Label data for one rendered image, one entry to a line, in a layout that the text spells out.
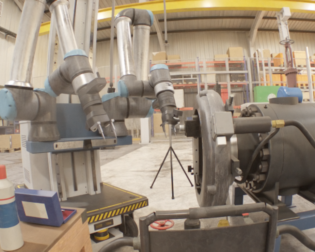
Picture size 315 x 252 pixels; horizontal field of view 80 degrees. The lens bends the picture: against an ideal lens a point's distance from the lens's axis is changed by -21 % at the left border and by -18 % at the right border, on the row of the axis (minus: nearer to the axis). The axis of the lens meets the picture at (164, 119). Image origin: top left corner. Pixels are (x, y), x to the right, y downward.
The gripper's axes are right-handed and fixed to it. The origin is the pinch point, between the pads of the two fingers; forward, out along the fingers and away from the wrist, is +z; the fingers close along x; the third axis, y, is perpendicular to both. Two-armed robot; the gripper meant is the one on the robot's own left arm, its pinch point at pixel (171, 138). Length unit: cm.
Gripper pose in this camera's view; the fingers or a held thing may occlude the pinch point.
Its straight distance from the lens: 101.4
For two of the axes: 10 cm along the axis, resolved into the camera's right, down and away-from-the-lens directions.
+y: 5.7, -4.3, -7.0
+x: 8.0, 0.9, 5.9
